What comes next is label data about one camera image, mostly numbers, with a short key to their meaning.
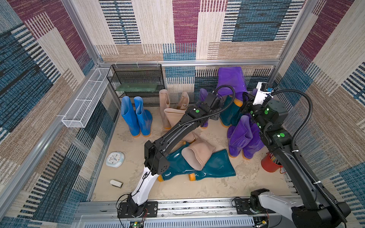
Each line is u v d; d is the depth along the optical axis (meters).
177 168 0.81
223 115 1.05
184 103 0.93
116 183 0.79
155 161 0.76
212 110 0.62
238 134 0.82
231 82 0.67
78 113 0.91
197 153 0.76
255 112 0.56
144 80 1.06
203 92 0.94
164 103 0.93
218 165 0.88
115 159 0.89
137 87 0.95
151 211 0.73
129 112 0.81
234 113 0.95
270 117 0.48
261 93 0.54
